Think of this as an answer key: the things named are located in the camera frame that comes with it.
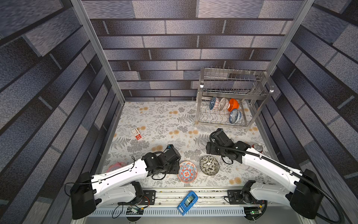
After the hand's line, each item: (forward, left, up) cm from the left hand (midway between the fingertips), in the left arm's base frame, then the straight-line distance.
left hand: (178, 169), depth 75 cm
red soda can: (+13, -48, +3) cm, 50 cm away
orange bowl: (+48, -41, +3) cm, 63 cm away
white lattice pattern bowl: (+54, -37, -4) cm, 66 cm away
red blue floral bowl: (+1, -6, -7) cm, 9 cm away
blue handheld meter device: (-15, -5, -3) cm, 16 cm away
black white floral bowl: (+5, -19, -7) cm, 21 cm away
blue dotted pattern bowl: (+56, -27, -3) cm, 62 cm away
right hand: (+13, -20, +1) cm, 24 cm away
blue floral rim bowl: (+41, -42, -3) cm, 59 cm away
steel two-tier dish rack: (+54, -41, +3) cm, 68 cm away
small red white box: (+25, +30, -6) cm, 40 cm away
